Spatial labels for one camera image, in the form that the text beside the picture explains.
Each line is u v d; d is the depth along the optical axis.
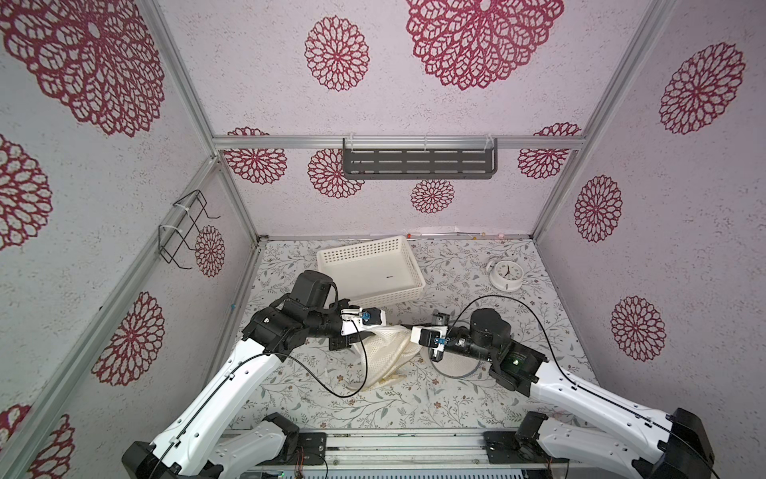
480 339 0.56
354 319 0.56
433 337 0.53
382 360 0.65
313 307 0.53
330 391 0.46
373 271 1.13
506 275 1.03
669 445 0.40
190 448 0.38
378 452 0.75
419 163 0.94
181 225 0.76
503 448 0.73
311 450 0.74
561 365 0.88
